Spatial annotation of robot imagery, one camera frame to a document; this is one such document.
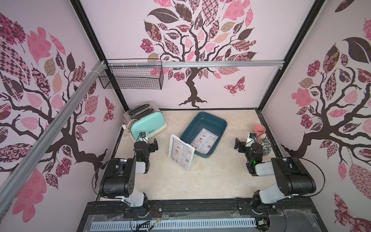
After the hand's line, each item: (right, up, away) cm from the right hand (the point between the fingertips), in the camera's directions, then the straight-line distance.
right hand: (245, 137), depth 92 cm
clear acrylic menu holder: (-47, -1, -11) cm, 49 cm away
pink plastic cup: (+11, +4, +3) cm, 12 cm away
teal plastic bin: (-22, +11, +18) cm, 30 cm away
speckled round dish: (+16, -6, +3) cm, 17 cm away
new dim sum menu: (-26, -3, +8) cm, 27 cm away
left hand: (-64, -3, +2) cm, 64 cm away
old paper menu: (-41, -8, -11) cm, 44 cm away
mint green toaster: (-66, +14, 0) cm, 68 cm away
